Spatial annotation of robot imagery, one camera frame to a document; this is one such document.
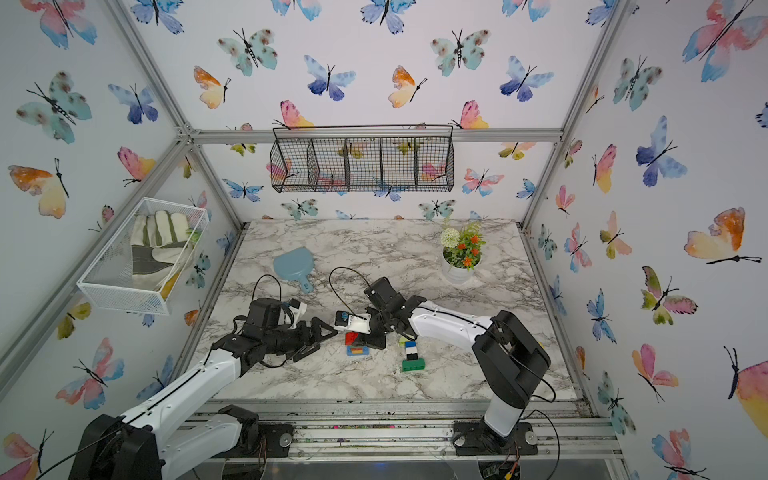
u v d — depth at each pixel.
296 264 1.08
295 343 0.72
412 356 0.86
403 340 0.88
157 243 0.77
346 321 0.71
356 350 0.89
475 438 0.74
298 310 0.79
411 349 0.87
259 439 0.71
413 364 0.84
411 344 0.88
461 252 0.93
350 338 0.82
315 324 0.74
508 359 0.45
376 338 0.74
